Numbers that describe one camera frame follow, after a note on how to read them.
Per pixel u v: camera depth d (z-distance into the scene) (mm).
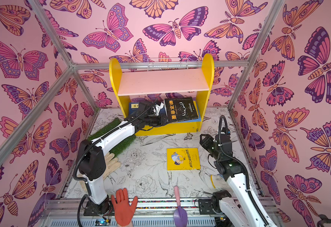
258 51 852
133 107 922
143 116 687
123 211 723
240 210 547
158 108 784
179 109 863
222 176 834
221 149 534
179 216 699
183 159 899
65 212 732
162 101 834
